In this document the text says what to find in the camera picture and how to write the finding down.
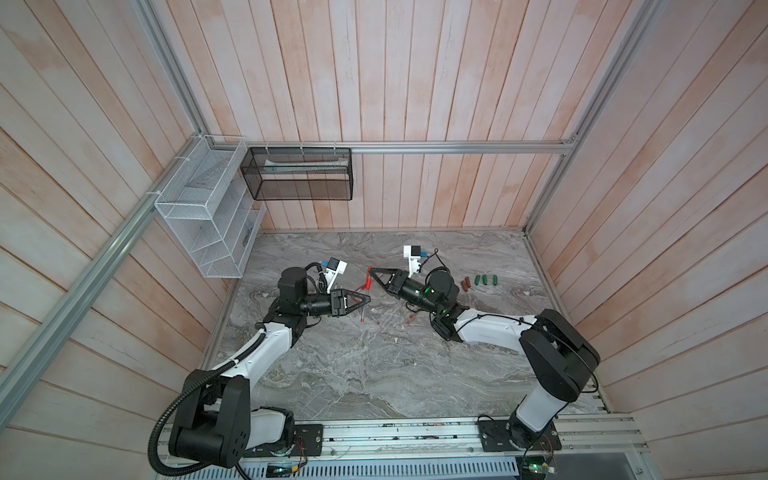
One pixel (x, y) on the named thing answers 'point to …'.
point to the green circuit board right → (534, 467)
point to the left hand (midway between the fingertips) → (367, 306)
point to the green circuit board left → (281, 470)
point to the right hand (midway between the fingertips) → (369, 274)
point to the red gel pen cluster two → (412, 317)
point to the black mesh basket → (299, 173)
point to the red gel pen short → (374, 319)
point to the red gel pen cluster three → (362, 310)
